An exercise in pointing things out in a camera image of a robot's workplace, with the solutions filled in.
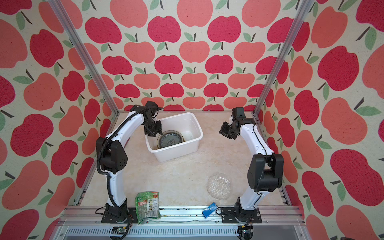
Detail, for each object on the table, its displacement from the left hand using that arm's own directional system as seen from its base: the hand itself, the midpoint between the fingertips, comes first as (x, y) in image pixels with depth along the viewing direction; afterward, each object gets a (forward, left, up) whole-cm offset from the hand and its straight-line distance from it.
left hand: (162, 135), depth 91 cm
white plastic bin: (+11, -18, -3) cm, 21 cm away
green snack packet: (-37, +5, -12) cm, 39 cm away
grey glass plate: (+3, -3, -8) cm, 9 cm away
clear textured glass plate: (-26, -34, -13) cm, 45 cm away
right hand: (-1, -37, +2) cm, 37 cm away
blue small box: (-39, -28, -10) cm, 49 cm away
